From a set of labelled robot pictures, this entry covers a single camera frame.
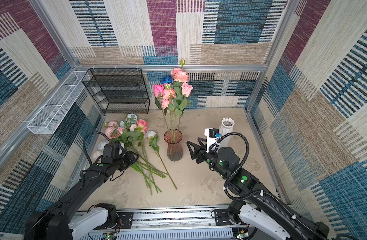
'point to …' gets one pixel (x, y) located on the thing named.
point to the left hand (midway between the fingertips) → (137, 154)
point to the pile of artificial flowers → (131, 133)
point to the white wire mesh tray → (48, 119)
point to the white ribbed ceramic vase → (226, 128)
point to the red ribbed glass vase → (174, 151)
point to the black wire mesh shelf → (118, 90)
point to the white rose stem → (154, 144)
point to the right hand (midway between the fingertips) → (192, 143)
